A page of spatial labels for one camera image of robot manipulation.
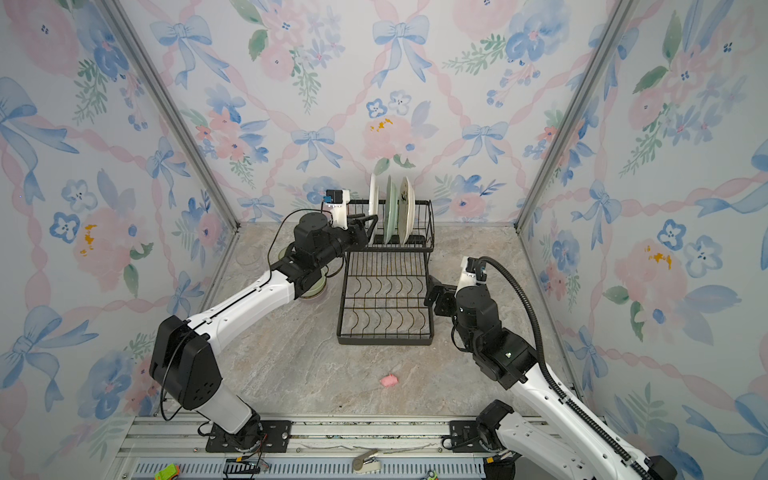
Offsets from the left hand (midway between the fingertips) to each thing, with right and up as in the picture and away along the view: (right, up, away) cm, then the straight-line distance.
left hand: (374, 213), depth 75 cm
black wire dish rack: (+2, -24, +25) cm, 34 cm away
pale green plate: (+4, -1, 0) cm, 4 cm away
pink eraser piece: (+4, -45, +6) cm, 45 cm away
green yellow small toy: (-46, -60, -7) cm, 76 cm away
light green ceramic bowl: (-11, -17, -12) cm, 24 cm away
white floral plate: (0, +2, +1) cm, 2 cm away
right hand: (+17, -16, -3) cm, 24 cm away
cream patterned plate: (+10, +5, +33) cm, 35 cm away
